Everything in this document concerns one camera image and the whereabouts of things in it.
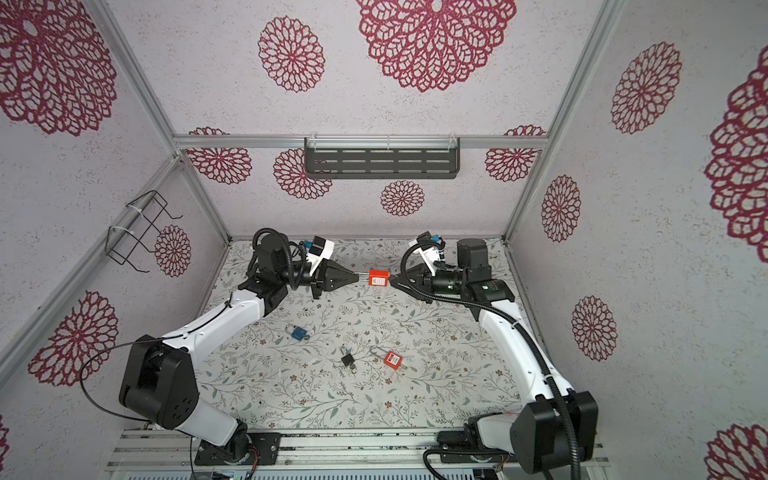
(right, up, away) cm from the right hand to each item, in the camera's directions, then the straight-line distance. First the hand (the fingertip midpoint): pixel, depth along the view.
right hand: (395, 278), depth 70 cm
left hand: (-9, -1, +2) cm, 9 cm away
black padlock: (-13, -25, +19) cm, 34 cm away
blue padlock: (-29, -18, +23) cm, 41 cm away
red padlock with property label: (-4, 0, -1) cm, 4 cm away
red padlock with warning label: (0, -25, +17) cm, 30 cm away
